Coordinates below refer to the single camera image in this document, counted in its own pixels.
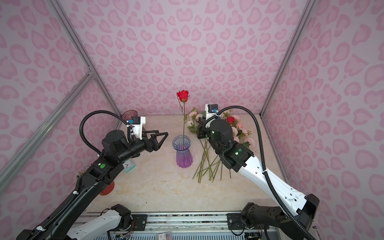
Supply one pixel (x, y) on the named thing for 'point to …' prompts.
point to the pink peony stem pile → (211, 162)
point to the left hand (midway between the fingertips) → (163, 131)
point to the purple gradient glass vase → (182, 143)
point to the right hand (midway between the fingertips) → (201, 116)
